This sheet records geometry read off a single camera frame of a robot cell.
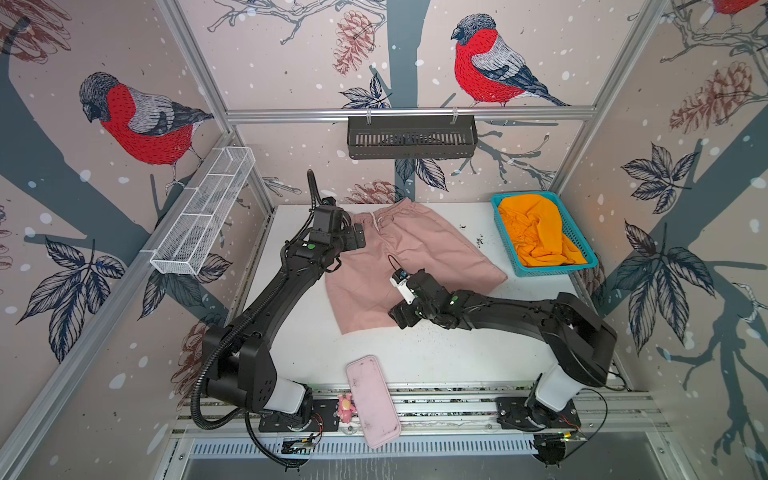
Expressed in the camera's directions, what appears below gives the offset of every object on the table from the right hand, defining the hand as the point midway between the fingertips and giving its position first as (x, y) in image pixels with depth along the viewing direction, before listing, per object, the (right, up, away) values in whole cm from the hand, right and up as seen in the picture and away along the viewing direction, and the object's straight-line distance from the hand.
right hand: (397, 308), depth 87 cm
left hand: (-14, +23, -4) cm, 28 cm away
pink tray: (-6, -21, -12) cm, 25 cm away
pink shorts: (-11, +5, +11) cm, 16 cm away
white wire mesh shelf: (-52, +19, -17) cm, 58 cm away
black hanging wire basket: (+6, +57, +17) cm, 60 cm away
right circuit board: (+41, -26, -17) cm, 52 cm away
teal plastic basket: (+62, +24, +16) cm, 68 cm away
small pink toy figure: (-13, -21, -14) cm, 28 cm away
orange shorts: (+49, +26, +17) cm, 58 cm away
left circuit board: (-24, -30, -16) cm, 41 cm away
